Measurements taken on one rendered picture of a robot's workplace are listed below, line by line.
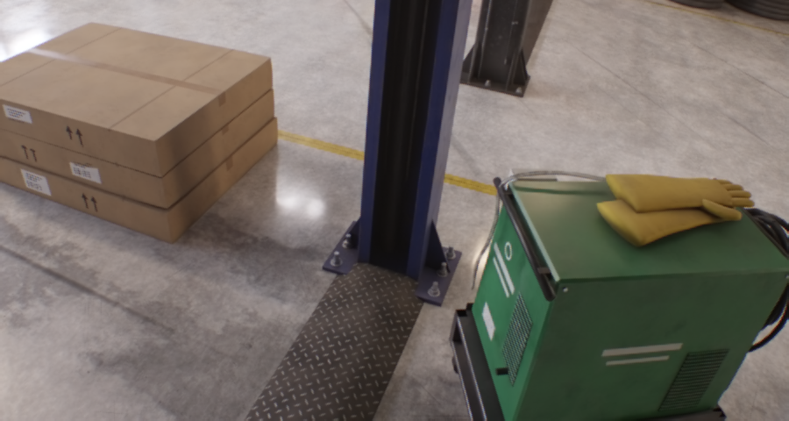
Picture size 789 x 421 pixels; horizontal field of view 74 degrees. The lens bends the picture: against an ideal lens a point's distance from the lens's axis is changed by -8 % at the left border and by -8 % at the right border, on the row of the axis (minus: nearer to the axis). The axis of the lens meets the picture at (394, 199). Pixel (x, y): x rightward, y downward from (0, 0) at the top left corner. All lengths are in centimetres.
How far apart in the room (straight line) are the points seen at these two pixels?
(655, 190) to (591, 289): 32
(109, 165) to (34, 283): 50
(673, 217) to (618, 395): 44
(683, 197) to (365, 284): 112
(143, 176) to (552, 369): 155
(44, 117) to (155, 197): 54
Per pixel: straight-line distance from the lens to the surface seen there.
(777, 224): 158
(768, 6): 744
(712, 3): 703
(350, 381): 176
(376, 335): 187
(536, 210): 127
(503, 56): 364
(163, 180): 216
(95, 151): 231
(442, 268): 211
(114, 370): 194
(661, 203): 134
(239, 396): 179
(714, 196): 144
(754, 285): 140
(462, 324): 166
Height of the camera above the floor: 147
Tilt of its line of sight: 36 degrees down
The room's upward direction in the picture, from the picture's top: 6 degrees clockwise
